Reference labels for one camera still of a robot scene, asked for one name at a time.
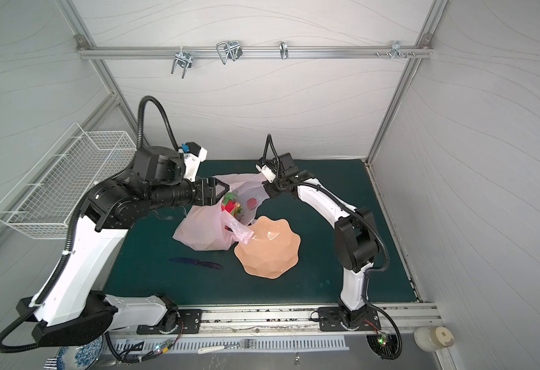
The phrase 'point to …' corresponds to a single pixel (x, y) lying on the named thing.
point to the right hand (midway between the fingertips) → (272, 177)
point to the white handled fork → (244, 344)
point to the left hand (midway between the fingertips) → (224, 185)
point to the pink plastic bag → (208, 227)
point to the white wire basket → (42, 205)
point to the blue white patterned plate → (79, 357)
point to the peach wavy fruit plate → (271, 251)
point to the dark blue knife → (197, 261)
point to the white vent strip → (194, 344)
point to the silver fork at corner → (51, 363)
